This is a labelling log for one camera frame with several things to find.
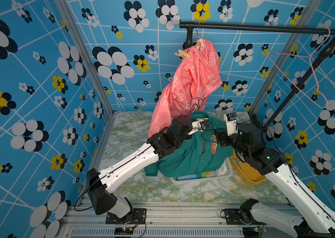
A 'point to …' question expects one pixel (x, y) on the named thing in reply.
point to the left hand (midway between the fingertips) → (186, 116)
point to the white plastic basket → (225, 171)
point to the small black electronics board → (124, 230)
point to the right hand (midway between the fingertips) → (223, 127)
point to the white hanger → (194, 108)
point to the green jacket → (200, 154)
